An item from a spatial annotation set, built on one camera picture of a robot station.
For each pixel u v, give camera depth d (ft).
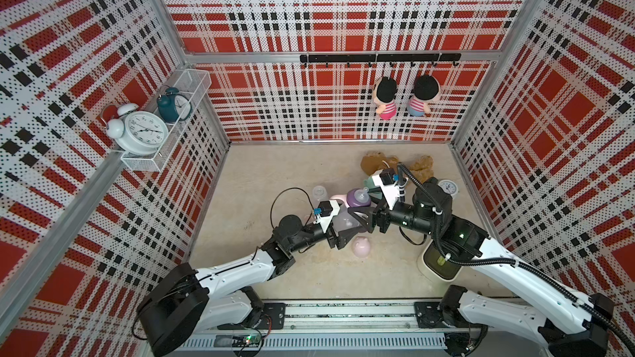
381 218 1.80
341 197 2.07
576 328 1.26
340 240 2.08
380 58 2.91
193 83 2.99
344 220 2.30
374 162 3.42
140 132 2.05
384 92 3.06
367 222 1.86
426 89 3.05
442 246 1.59
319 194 2.84
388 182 1.76
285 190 1.85
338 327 2.41
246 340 2.28
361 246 2.76
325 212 1.93
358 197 1.98
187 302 1.34
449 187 3.26
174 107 2.35
